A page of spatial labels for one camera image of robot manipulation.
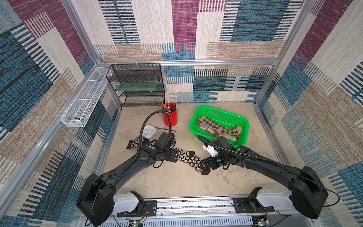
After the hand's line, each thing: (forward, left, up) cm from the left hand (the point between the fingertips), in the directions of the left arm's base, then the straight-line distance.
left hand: (173, 153), depth 83 cm
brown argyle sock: (+15, -38, -2) cm, 41 cm away
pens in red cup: (+31, +5, +6) cm, 32 cm away
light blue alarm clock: (+21, +18, -6) cm, 28 cm away
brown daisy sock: (+12, +27, -7) cm, 30 cm away
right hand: (-7, -20, -2) cm, 21 cm away
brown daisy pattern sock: (+1, -9, -8) cm, 12 cm away
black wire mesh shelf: (+50, +27, +12) cm, 58 cm away
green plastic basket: (+30, -36, -4) cm, 47 cm away
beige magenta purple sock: (+22, -22, -6) cm, 32 cm away
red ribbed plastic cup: (+31, +1, -2) cm, 31 cm away
